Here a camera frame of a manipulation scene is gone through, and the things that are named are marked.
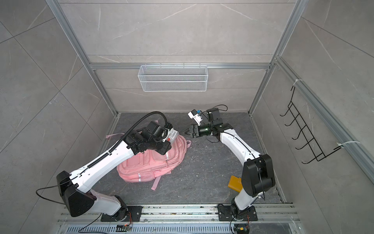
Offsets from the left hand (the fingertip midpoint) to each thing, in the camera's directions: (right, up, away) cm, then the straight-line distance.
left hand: (168, 142), depth 76 cm
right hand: (+8, +5, +1) cm, 10 cm away
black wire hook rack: (+67, +1, -11) cm, 68 cm away
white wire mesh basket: (0, +42, +24) cm, 49 cm away
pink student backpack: (-12, -14, +6) cm, 19 cm away
